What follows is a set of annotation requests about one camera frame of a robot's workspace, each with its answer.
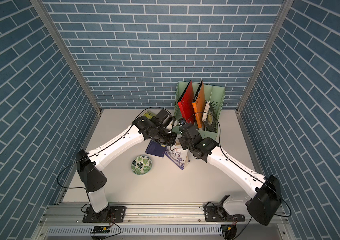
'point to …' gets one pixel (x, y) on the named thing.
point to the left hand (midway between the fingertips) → (179, 144)
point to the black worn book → (209, 118)
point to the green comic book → (148, 114)
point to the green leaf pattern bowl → (141, 164)
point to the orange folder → (198, 102)
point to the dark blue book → (155, 148)
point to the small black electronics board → (101, 229)
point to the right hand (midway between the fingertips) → (188, 134)
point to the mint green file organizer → (215, 94)
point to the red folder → (186, 102)
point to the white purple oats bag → (178, 156)
